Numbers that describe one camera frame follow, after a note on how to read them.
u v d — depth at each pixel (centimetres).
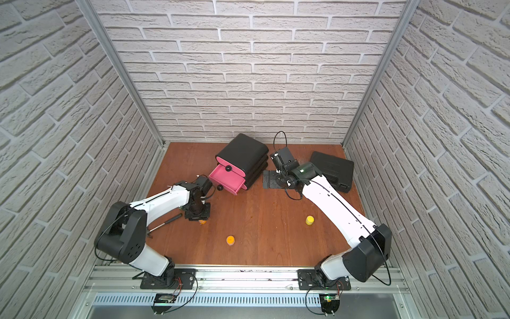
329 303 70
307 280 73
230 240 81
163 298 70
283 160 57
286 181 52
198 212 76
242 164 88
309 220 87
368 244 40
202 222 87
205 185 75
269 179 68
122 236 44
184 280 73
